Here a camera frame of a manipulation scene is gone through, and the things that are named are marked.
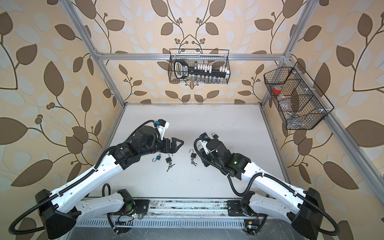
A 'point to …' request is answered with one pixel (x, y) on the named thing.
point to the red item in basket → (277, 89)
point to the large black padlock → (168, 160)
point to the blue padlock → (158, 158)
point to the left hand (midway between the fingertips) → (178, 141)
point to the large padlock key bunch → (170, 166)
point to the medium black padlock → (193, 155)
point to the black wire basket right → (299, 103)
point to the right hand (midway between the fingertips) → (202, 152)
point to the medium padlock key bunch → (193, 163)
